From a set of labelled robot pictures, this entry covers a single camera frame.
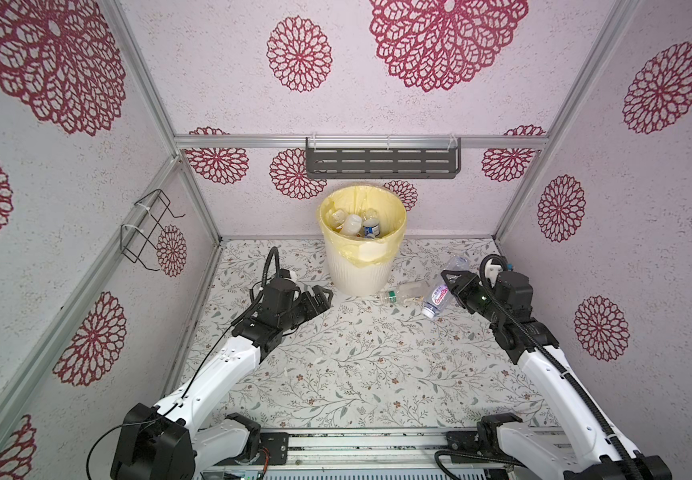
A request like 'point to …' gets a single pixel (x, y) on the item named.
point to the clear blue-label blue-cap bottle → (371, 228)
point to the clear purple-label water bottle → (442, 292)
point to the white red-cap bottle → (352, 224)
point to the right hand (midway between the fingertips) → (444, 271)
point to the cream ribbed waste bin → (367, 280)
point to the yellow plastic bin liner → (357, 199)
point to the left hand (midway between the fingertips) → (322, 303)
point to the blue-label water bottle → (337, 218)
